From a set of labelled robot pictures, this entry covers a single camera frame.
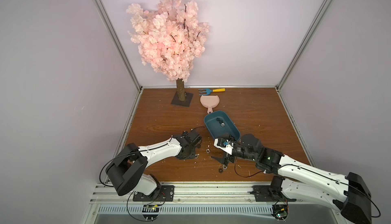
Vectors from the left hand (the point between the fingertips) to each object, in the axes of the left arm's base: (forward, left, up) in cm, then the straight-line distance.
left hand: (193, 155), depth 86 cm
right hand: (-1, -12, +19) cm, 22 cm away
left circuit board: (-25, +20, -3) cm, 32 cm away
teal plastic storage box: (+22, -16, 0) cm, 27 cm away
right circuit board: (-25, -42, -1) cm, 49 cm away
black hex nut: (+24, -16, +1) cm, 29 cm away
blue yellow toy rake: (+51, -10, +1) cm, 52 cm away
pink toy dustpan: (+40, -11, +1) cm, 41 cm away
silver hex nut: (+20, -19, +1) cm, 27 cm away
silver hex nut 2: (0, -2, +1) cm, 2 cm away
